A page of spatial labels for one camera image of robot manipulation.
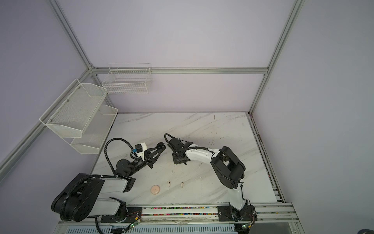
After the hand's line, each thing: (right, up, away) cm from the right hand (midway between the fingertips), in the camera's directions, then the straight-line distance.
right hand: (176, 161), depth 91 cm
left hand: (-6, +9, -13) cm, 18 cm away
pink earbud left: (-3, -11, -7) cm, 13 cm away
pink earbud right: (+4, -12, -8) cm, 15 cm away
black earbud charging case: (-6, +12, -16) cm, 21 cm away
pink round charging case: (-10, -13, -11) cm, 20 cm away
